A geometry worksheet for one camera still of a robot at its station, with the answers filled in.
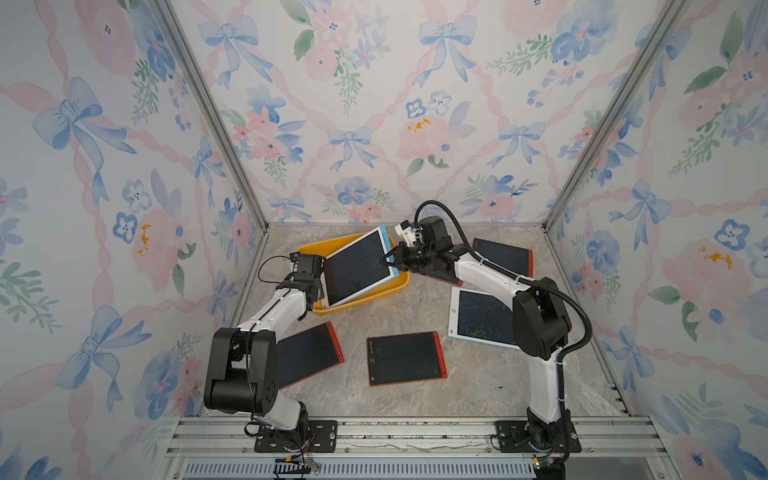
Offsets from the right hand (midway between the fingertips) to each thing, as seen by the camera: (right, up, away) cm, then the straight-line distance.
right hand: (375, 257), depth 91 cm
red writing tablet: (+52, -1, +21) cm, 56 cm away
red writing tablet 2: (+9, -29, -5) cm, 31 cm away
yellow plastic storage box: (-15, +4, +9) cm, 18 cm away
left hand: (-22, -9, +2) cm, 24 cm away
